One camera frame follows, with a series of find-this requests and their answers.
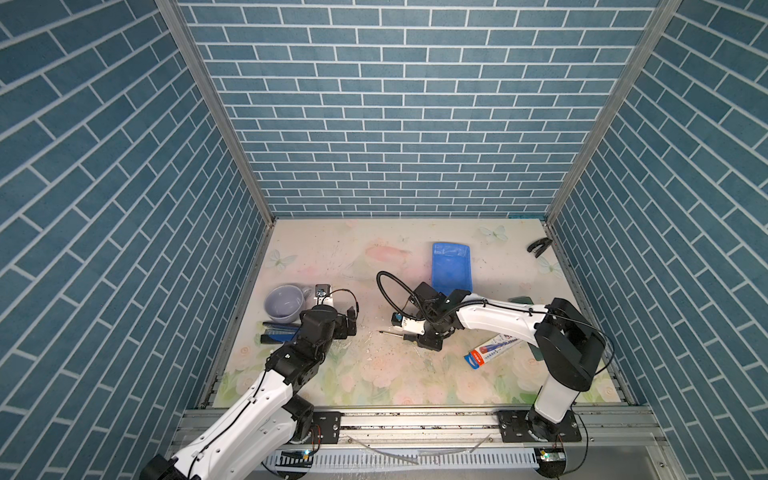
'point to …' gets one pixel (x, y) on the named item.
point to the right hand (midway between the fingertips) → (418, 334)
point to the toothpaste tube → (478, 356)
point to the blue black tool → (279, 333)
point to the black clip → (545, 242)
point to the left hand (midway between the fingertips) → (340, 308)
